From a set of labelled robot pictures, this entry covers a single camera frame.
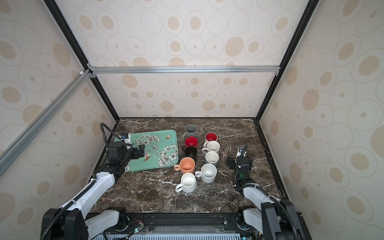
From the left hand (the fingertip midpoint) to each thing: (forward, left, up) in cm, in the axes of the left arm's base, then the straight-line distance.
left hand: (139, 142), depth 84 cm
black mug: (0, -28, -10) cm, 30 cm away
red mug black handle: (+8, -29, -10) cm, 32 cm away
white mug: (+13, -42, -12) cm, 46 cm away
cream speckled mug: (-11, -39, -16) cm, 44 cm away
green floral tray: (+5, -9, -17) cm, 19 cm away
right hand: (-3, -58, -9) cm, 59 cm away
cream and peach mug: (-6, -26, -15) cm, 31 cm away
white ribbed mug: (-18, -28, -16) cm, 36 cm away
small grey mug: (-3, -42, -11) cm, 44 cm away
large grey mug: (+16, -28, -9) cm, 34 cm away
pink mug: (+4, -42, -11) cm, 43 cm away
